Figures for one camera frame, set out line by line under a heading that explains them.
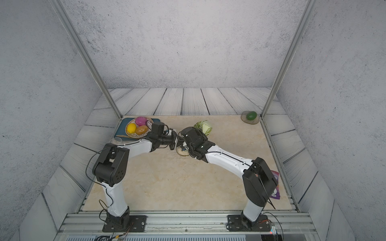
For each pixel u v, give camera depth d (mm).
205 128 789
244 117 1185
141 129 1074
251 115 1149
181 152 955
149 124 1147
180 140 847
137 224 729
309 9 702
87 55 873
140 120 1105
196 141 636
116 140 1033
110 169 519
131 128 1074
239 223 646
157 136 786
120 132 1111
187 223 743
